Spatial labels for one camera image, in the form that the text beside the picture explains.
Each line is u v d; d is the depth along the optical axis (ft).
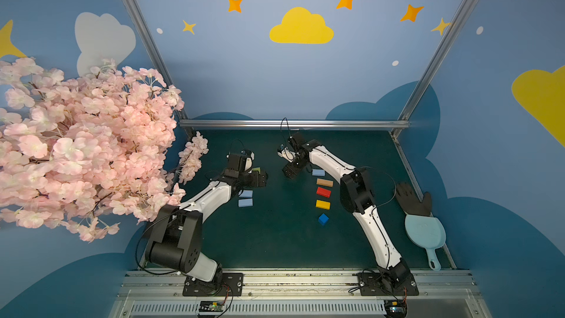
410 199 3.14
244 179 2.52
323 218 2.89
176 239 1.45
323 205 3.09
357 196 2.14
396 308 2.39
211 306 2.35
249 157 2.80
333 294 2.41
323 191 3.14
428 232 2.83
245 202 3.07
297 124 2.90
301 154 2.65
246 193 3.14
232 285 2.48
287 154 3.12
